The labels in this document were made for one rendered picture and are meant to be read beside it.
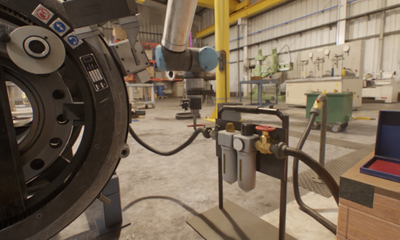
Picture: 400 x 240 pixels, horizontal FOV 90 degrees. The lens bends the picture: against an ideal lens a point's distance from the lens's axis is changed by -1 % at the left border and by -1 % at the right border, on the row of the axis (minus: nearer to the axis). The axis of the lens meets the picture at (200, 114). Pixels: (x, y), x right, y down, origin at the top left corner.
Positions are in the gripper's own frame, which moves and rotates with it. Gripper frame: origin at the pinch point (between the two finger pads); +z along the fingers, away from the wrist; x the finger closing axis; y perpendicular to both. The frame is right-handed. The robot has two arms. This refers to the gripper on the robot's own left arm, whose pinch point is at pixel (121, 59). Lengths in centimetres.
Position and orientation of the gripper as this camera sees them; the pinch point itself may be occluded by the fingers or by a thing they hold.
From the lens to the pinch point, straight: 51.4
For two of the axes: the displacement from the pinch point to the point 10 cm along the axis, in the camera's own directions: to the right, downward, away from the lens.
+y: 0.8, -5.1, 8.5
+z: 1.9, 8.5, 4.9
